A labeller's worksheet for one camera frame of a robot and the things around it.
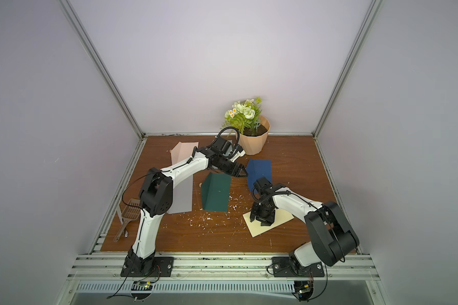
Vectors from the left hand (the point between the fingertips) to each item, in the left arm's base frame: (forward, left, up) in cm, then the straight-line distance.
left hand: (246, 173), depth 89 cm
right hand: (-16, -3, -9) cm, 19 cm away
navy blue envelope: (+10, -7, -11) cm, 16 cm away
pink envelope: (+24, +39, -13) cm, 47 cm away
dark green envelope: (-5, +15, -11) cm, 19 cm away
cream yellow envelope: (-22, -4, -9) cm, 24 cm away
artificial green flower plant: (+20, +2, +18) cm, 28 cm away
